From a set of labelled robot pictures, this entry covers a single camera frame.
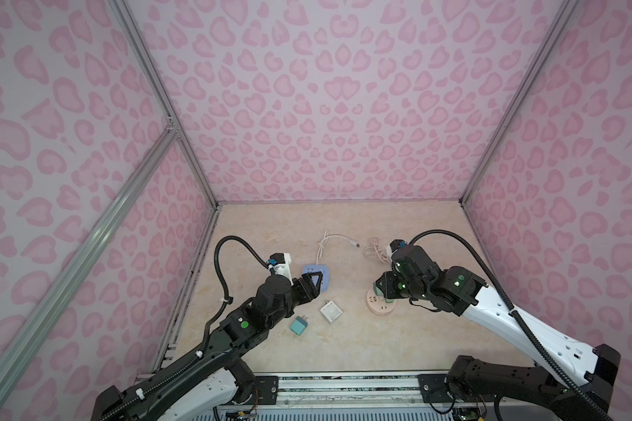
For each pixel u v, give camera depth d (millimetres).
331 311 858
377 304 874
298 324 839
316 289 662
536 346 400
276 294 536
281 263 673
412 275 544
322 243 1036
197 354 465
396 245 663
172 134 888
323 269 952
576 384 363
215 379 597
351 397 724
